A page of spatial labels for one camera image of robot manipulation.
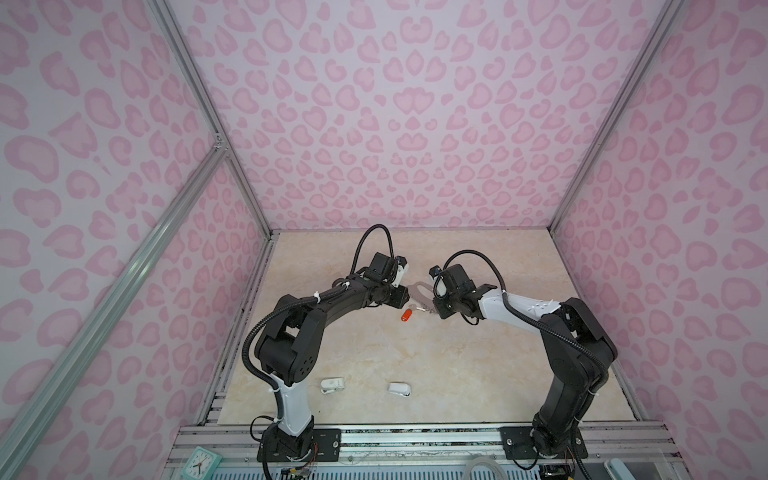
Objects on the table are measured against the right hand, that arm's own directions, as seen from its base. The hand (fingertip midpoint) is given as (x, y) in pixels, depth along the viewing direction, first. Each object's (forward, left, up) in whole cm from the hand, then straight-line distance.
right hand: (441, 299), depth 95 cm
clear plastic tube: (-42, -6, -2) cm, 43 cm away
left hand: (+1, +11, +3) cm, 12 cm away
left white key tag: (-27, +32, -1) cm, 42 cm away
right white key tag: (-27, +12, -2) cm, 30 cm away
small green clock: (-45, +58, -1) cm, 73 cm away
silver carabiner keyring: (+1, +5, -3) cm, 6 cm away
